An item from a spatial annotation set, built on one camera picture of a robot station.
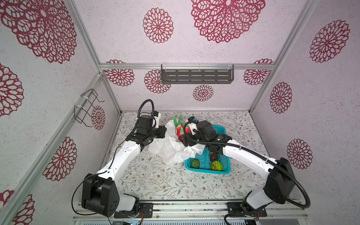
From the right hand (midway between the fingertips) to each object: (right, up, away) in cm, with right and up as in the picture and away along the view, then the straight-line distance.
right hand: (183, 133), depth 80 cm
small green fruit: (+7, -19, +6) cm, 21 cm away
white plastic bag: (-8, -11, +6) cm, 15 cm away
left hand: (-11, +1, +3) cm, 11 cm away
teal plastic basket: (+12, -20, +12) cm, 26 cm away
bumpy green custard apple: (+19, -19, +4) cm, 28 cm away
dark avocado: (+19, -15, +8) cm, 26 cm away
